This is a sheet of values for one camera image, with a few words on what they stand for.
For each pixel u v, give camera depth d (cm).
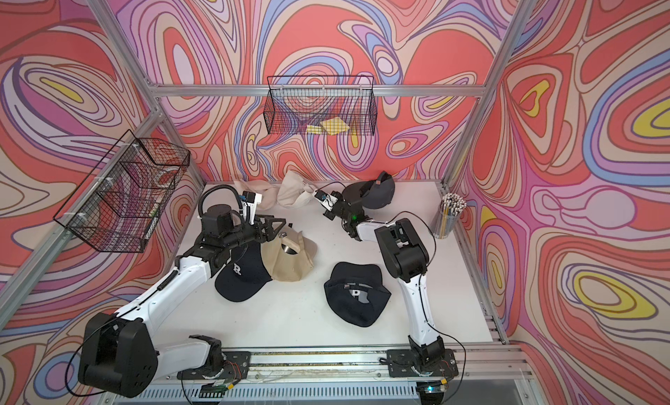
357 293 86
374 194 102
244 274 86
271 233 73
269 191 112
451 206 88
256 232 71
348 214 84
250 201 71
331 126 91
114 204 73
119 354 40
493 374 73
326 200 85
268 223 72
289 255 92
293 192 102
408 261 59
